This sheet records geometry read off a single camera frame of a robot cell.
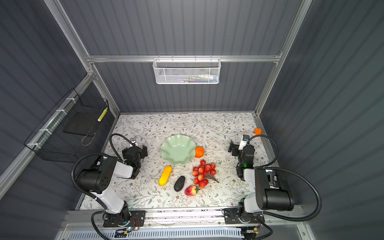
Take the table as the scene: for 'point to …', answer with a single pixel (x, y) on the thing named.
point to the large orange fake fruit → (199, 152)
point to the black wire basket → (49, 141)
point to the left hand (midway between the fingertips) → (134, 147)
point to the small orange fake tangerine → (258, 131)
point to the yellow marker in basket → (102, 115)
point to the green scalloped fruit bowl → (178, 149)
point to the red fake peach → (191, 190)
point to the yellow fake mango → (165, 175)
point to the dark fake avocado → (179, 183)
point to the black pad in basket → (83, 123)
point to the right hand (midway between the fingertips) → (241, 142)
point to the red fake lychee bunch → (201, 173)
